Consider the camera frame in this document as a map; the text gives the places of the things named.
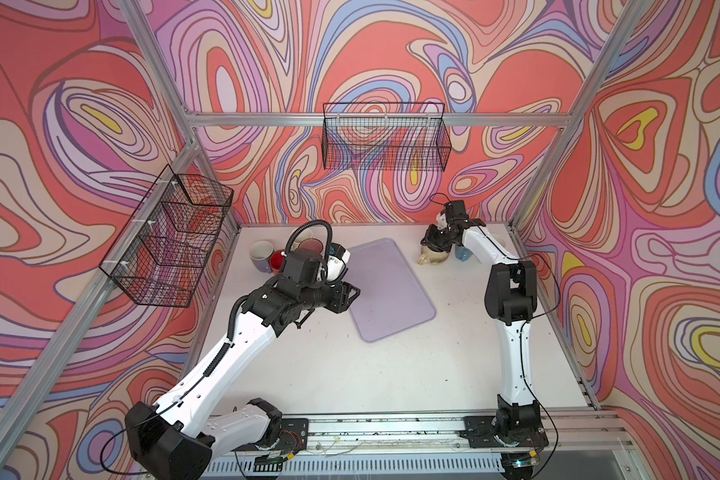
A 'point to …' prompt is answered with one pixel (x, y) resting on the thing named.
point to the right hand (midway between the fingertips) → (425, 245)
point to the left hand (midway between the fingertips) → (356, 288)
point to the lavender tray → (389, 299)
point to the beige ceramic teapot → (430, 256)
